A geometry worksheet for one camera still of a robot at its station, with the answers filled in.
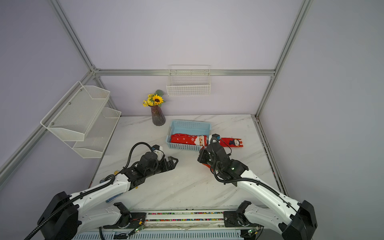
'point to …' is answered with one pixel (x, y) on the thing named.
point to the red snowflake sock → (191, 139)
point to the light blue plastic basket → (191, 127)
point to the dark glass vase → (158, 116)
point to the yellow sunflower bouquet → (154, 99)
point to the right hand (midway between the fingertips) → (200, 153)
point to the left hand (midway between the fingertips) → (172, 163)
